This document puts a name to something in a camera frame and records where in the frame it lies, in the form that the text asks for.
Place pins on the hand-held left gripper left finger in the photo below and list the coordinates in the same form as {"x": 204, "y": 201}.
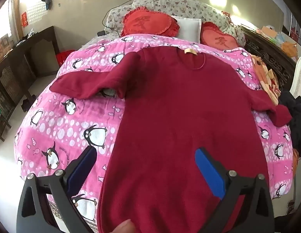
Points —
{"x": 82, "y": 165}

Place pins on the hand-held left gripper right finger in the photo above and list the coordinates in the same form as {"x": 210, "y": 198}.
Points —
{"x": 208, "y": 172}

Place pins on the dark red fleece sweater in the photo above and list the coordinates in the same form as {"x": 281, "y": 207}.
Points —
{"x": 177, "y": 102}

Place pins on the person's left hand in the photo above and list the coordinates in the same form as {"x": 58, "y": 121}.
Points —
{"x": 123, "y": 227}

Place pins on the pink penguin print blanket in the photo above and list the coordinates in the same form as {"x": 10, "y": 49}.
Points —
{"x": 55, "y": 116}

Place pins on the dark shoes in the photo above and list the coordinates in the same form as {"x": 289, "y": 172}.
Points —
{"x": 28, "y": 104}

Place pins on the dark clothing pile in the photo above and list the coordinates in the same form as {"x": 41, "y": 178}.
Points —
{"x": 294, "y": 116}

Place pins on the orange printed blanket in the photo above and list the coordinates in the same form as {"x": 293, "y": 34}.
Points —
{"x": 268, "y": 80}

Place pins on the dark wooden desk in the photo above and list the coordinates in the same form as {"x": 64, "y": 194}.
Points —
{"x": 17, "y": 63}

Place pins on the white chair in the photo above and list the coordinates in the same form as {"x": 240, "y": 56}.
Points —
{"x": 299, "y": 77}

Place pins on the small red heart pillow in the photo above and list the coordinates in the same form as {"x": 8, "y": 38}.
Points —
{"x": 218, "y": 37}

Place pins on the patterned cardboard box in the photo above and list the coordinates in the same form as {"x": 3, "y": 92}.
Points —
{"x": 4, "y": 42}

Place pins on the white pillow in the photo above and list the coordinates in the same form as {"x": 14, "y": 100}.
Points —
{"x": 186, "y": 28}

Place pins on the orange cloth pile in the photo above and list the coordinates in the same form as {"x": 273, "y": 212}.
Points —
{"x": 288, "y": 48}

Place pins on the large red heart pillow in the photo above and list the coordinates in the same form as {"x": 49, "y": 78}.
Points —
{"x": 145, "y": 21}

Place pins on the red paper wall decoration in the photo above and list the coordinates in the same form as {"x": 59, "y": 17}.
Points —
{"x": 24, "y": 19}

